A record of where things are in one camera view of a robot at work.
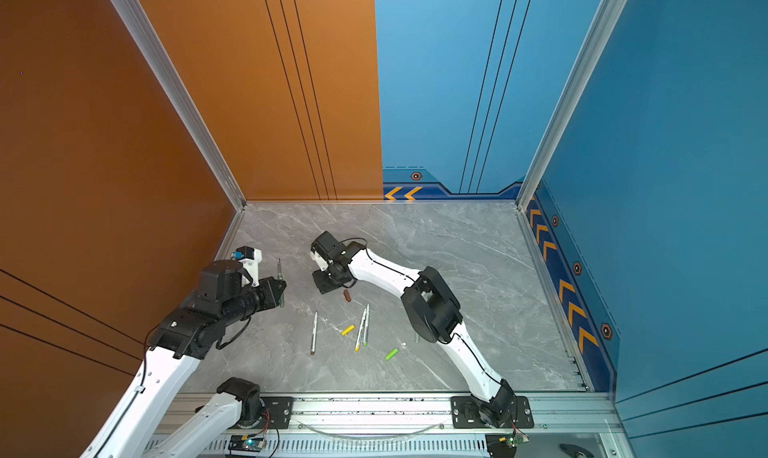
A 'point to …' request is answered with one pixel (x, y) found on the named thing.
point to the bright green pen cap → (391, 354)
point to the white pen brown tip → (314, 333)
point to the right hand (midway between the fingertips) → (319, 287)
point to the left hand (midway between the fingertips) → (285, 280)
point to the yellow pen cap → (348, 330)
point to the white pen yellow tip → (363, 316)
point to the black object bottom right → (572, 450)
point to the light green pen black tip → (417, 337)
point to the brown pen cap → (346, 294)
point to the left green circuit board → (246, 443)
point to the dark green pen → (280, 277)
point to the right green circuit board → (516, 439)
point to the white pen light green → (365, 343)
